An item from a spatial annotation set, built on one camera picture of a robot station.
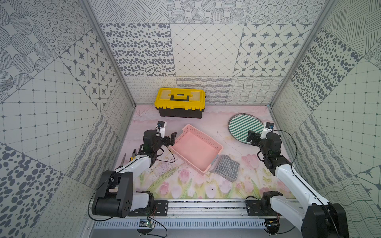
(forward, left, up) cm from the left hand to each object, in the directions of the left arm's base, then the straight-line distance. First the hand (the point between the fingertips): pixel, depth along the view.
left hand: (166, 128), depth 89 cm
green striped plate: (+14, -50, -14) cm, 54 cm away
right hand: (-3, -54, +1) cm, 54 cm away
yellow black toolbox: (+21, -7, +2) cm, 22 cm away
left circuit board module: (-47, +5, -16) cm, 50 cm away
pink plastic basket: (-5, -19, -17) cm, 26 cm away
